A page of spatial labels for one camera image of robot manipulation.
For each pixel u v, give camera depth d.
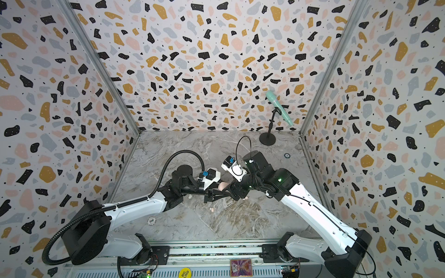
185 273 0.70
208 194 0.65
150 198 0.55
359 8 0.72
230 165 0.59
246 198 0.60
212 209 0.86
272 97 0.97
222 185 0.68
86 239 0.41
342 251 0.38
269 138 1.20
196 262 0.73
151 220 0.83
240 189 0.59
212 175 0.61
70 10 0.70
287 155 1.10
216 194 0.66
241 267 0.70
